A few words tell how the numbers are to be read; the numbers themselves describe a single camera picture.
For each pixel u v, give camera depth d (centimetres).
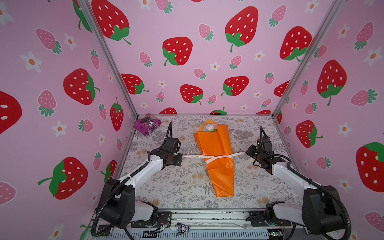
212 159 90
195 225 73
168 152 66
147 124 107
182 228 70
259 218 73
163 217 75
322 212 41
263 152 68
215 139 101
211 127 103
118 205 41
